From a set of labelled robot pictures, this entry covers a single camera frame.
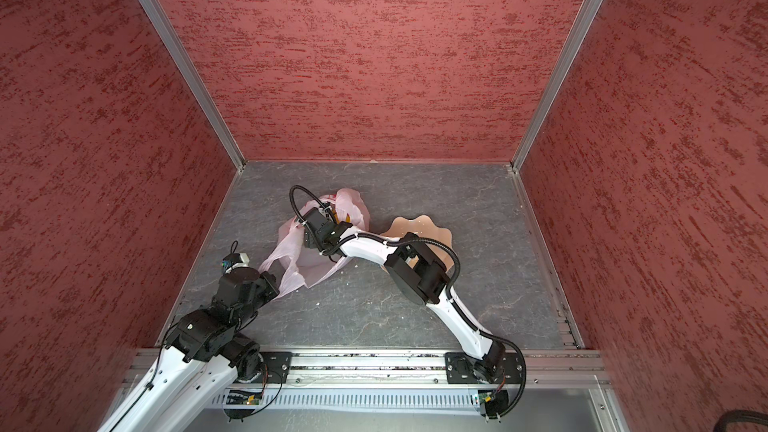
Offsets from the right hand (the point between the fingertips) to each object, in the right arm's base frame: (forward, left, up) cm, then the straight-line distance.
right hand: (319, 238), depth 96 cm
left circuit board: (-42, +14, -5) cm, 45 cm away
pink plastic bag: (-15, +2, +14) cm, 21 cm away
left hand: (-18, +8, +7) cm, 21 cm away
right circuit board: (-45, -49, -6) cm, 67 cm away
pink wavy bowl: (+3, -35, +1) cm, 35 cm away
